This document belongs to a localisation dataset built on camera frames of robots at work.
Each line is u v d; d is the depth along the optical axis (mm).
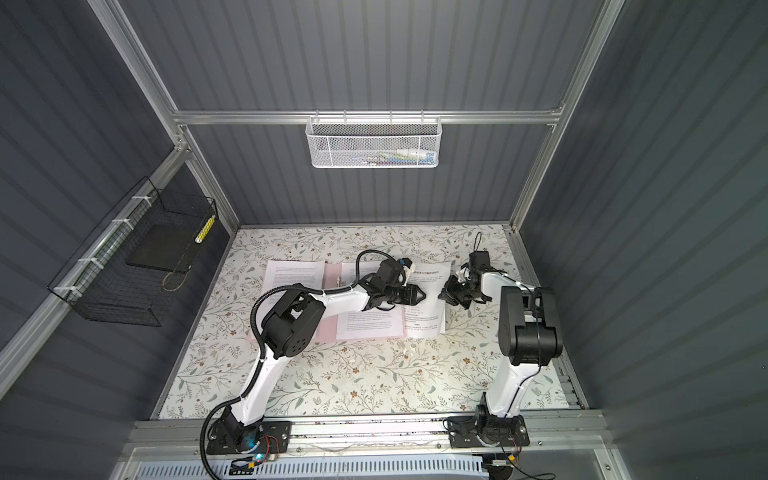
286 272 1051
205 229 813
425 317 940
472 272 747
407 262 928
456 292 879
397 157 922
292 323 590
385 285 812
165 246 794
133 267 722
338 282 1020
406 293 891
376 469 769
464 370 844
